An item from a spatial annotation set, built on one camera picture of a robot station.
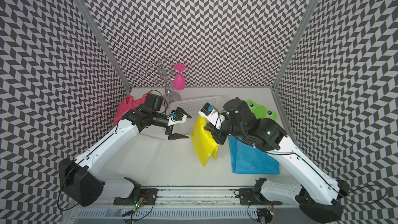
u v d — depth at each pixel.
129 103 1.07
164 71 0.91
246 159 0.84
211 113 0.49
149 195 0.72
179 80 0.99
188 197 0.75
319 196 0.36
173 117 0.59
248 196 0.74
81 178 0.38
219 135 0.51
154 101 0.60
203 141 0.60
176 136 0.63
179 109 0.68
